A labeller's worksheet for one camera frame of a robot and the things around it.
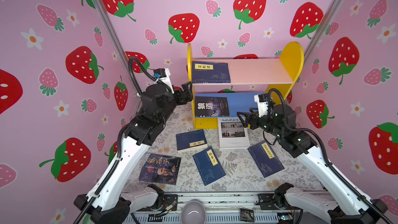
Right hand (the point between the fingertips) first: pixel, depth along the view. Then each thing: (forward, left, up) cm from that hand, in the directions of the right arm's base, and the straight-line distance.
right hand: (242, 110), depth 68 cm
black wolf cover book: (+16, +16, -17) cm, 28 cm away
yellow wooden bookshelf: (+48, +7, -29) cm, 57 cm away
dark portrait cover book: (-20, +41, -32) cm, 55 cm away
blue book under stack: (0, +27, -33) cm, 42 cm away
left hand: (0, +25, +14) cm, 29 cm away
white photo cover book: (+6, +1, -30) cm, 31 cm away
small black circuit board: (-35, -6, -31) cm, 47 cm away
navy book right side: (-7, -18, -34) cm, 39 cm away
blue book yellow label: (-14, +14, -33) cm, 39 cm away
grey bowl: (-37, +19, -32) cm, 53 cm away
